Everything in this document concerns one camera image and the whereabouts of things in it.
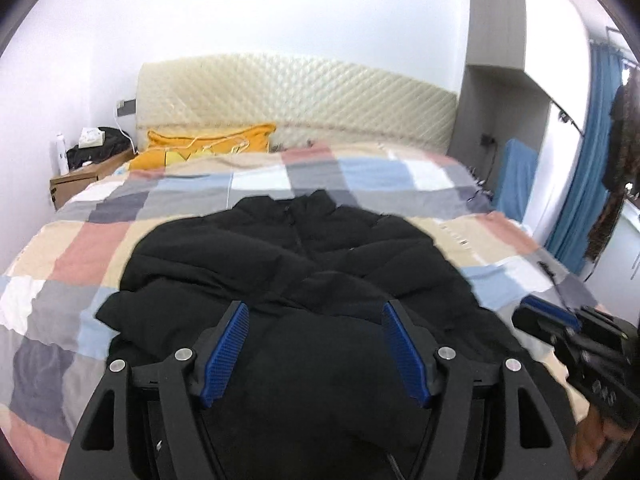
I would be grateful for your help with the grey wall cabinet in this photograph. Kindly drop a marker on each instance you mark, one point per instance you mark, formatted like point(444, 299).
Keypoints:
point(495, 20)

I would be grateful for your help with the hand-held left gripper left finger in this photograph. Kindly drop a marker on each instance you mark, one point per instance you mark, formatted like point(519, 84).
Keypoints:
point(225, 355)

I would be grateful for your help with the black puffer jacket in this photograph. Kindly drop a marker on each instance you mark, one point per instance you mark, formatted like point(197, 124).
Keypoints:
point(310, 280)

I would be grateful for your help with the person's right hand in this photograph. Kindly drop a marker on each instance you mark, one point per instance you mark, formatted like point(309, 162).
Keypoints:
point(592, 437)

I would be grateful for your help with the blue curtain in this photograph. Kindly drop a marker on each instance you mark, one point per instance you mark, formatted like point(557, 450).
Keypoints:
point(585, 170)

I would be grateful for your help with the grey wall socket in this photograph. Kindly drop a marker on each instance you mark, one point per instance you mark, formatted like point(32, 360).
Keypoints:
point(126, 107)

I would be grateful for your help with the white bottle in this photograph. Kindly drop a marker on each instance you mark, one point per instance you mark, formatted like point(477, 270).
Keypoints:
point(61, 152)

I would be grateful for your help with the black wall socket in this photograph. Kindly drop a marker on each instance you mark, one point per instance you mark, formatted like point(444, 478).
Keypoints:
point(487, 140)

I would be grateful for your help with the white tissue box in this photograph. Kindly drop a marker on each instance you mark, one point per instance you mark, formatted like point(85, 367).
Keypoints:
point(91, 138)

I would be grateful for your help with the dark hanging garment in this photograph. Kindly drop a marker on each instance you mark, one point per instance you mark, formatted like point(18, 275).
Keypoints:
point(617, 150)

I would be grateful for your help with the yellow pillow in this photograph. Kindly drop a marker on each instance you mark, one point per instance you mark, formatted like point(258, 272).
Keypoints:
point(165, 152)

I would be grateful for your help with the cream quilted headboard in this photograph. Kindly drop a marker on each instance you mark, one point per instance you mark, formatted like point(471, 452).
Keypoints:
point(300, 95)

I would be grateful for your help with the wooden nightstand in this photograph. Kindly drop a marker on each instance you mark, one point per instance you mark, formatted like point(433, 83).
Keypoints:
point(75, 185)

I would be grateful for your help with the metal rail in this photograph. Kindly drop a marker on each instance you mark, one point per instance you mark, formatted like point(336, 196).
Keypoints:
point(567, 119)

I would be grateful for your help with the checkered bed blanket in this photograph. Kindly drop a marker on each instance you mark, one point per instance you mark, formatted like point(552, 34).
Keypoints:
point(75, 270)

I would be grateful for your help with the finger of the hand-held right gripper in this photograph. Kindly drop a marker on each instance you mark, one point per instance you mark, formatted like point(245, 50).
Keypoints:
point(550, 312)
point(540, 332)

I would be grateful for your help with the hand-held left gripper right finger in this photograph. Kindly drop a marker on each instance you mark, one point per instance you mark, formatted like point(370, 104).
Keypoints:
point(407, 355)

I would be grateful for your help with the black bag on nightstand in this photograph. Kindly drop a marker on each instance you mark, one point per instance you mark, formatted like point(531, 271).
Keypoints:
point(107, 147)

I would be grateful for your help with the blue cloth on chair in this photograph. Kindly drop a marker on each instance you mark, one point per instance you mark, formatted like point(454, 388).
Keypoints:
point(515, 180)

